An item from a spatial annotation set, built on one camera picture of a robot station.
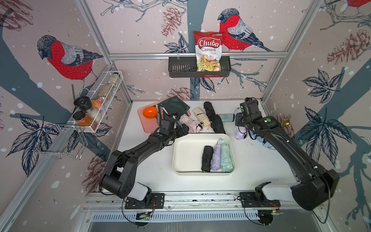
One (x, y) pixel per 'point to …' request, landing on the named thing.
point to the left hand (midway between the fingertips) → (186, 127)
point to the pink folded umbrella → (193, 126)
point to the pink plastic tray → (150, 125)
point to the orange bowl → (150, 112)
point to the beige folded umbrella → (201, 117)
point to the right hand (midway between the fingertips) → (239, 116)
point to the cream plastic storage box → (187, 150)
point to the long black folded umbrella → (216, 122)
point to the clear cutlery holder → (285, 123)
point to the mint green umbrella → (226, 163)
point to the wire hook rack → (63, 140)
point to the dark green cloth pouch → (173, 105)
